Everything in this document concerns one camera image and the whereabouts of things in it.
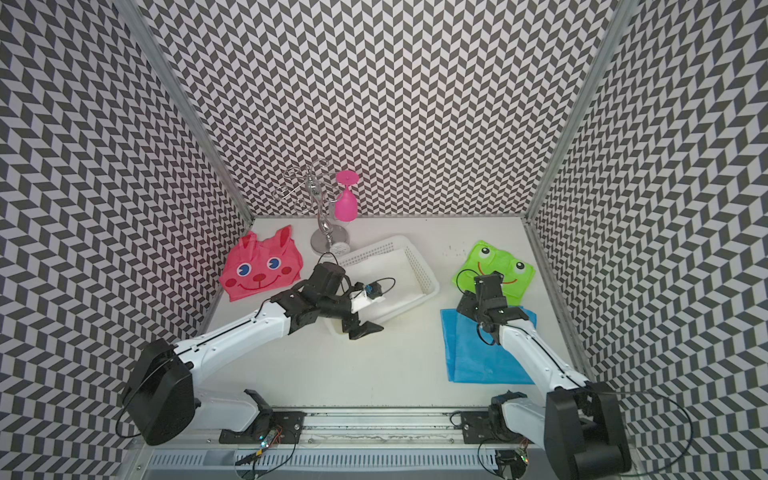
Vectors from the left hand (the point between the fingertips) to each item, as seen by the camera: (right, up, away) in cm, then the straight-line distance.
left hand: (374, 312), depth 79 cm
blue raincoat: (+27, -14, +3) cm, 30 cm away
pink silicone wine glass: (-12, +32, +22) cm, 40 cm away
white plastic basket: (+5, +11, +16) cm, 20 cm away
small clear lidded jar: (-14, +17, +22) cm, 31 cm away
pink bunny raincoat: (-43, +10, +23) cm, 49 cm away
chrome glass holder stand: (-21, +21, +30) cm, 42 cm away
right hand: (+28, -1, +8) cm, 29 cm away
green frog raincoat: (+37, +13, +23) cm, 45 cm away
